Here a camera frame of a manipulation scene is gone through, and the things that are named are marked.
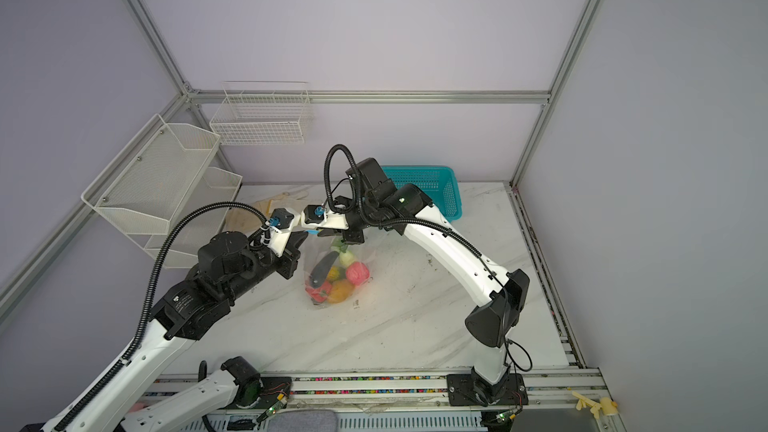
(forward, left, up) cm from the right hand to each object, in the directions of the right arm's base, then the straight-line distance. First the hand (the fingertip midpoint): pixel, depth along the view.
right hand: (319, 223), depth 67 cm
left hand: (-3, +4, -1) cm, 5 cm away
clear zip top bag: (0, 0, -23) cm, 23 cm away
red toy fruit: (-7, +4, -23) cm, 24 cm away
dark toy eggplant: (0, +4, -22) cm, 23 cm away
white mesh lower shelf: (+11, +45, -20) cm, 50 cm away
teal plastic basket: (+42, -33, -28) cm, 60 cm away
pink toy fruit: (-1, -7, -21) cm, 22 cm away
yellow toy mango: (-5, -2, -26) cm, 26 cm away
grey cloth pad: (-35, +4, -30) cm, 46 cm away
